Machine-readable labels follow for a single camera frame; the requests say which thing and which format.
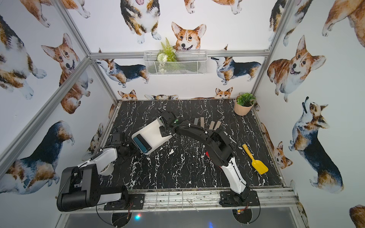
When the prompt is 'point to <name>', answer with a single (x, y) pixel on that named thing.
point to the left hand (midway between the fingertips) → (140, 146)
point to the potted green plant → (244, 102)
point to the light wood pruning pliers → (217, 125)
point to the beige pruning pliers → (212, 125)
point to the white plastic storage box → (152, 134)
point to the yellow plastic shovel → (258, 165)
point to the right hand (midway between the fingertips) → (161, 131)
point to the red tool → (207, 154)
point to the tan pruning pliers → (202, 119)
